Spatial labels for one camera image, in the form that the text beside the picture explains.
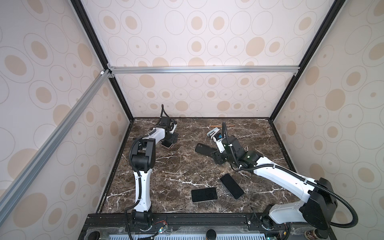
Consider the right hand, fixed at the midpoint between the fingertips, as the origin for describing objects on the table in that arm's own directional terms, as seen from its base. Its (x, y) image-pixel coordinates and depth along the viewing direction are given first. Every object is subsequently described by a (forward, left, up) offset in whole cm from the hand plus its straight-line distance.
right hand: (216, 151), depth 82 cm
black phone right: (-13, -9, -16) cm, 23 cm away
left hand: (+24, +27, -12) cm, 38 cm away
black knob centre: (-37, +5, -6) cm, 38 cm away
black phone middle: (-17, +7, -18) cm, 26 cm away
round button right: (-37, -41, -9) cm, 56 cm away
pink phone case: (+16, +27, -15) cm, 35 cm away
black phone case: (+12, +5, -17) cm, 22 cm away
